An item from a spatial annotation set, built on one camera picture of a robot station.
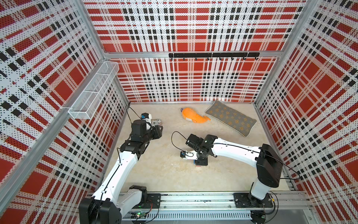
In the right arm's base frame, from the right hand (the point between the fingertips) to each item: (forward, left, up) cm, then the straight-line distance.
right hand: (202, 158), depth 82 cm
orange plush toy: (+35, +7, -1) cm, 36 cm away
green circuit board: (-28, +34, -5) cm, 44 cm away
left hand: (+13, +24, +13) cm, 30 cm away
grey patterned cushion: (+33, -25, -4) cm, 41 cm away
